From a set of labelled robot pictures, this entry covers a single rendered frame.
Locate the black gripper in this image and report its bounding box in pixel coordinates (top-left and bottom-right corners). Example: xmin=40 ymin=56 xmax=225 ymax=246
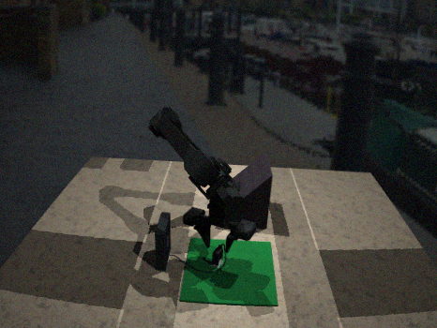
xmin=183 ymin=199 xmax=256 ymax=253

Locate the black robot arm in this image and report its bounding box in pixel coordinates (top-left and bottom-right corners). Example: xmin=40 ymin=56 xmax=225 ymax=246
xmin=148 ymin=107 xmax=248 ymax=219

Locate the green circuit board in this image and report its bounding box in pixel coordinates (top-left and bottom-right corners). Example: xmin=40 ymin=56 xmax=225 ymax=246
xmin=180 ymin=237 xmax=278 ymax=306

